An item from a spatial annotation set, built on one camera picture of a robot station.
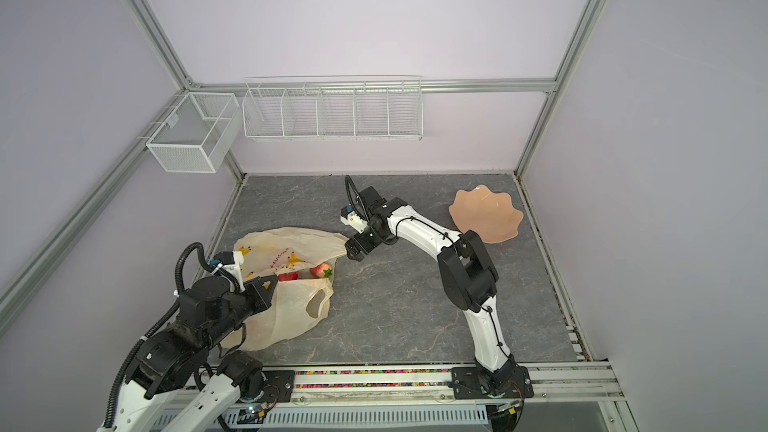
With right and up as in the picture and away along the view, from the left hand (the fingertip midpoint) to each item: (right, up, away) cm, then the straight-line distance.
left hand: (279, 282), depth 69 cm
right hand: (+17, +5, +22) cm, 28 cm away
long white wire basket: (+8, +51, +32) cm, 61 cm away
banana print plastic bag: (-11, +4, +20) cm, 23 cm away
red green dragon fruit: (-3, -3, +16) cm, 16 cm away
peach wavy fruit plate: (+62, +15, +37) cm, 74 cm away
